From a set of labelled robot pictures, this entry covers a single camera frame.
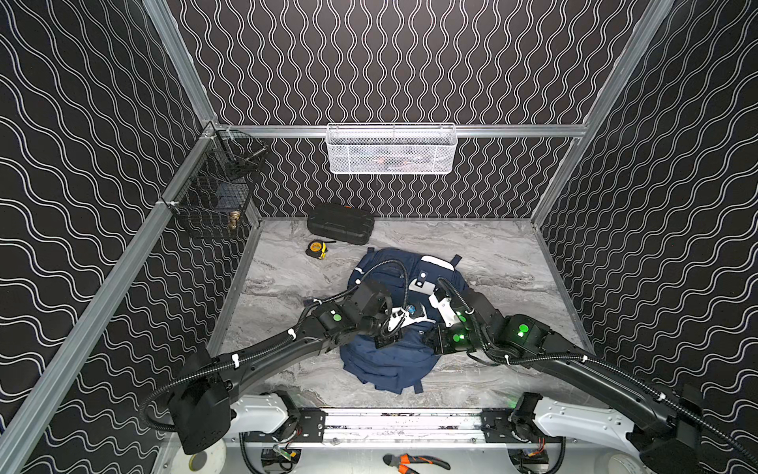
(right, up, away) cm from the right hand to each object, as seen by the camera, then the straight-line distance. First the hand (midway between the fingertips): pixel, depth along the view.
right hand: (421, 339), depth 71 cm
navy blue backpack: (-1, +13, +19) cm, 23 cm away
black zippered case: (-24, +32, +45) cm, 60 cm away
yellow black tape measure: (-33, +22, +36) cm, 53 cm away
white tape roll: (-50, -28, -1) cm, 58 cm away
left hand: (-3, +4, +4) cm, 6 cm away
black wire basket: (-64, +38, +24) cm, 79 cm away
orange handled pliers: (-5, -28, -2) cm, 28 cm away
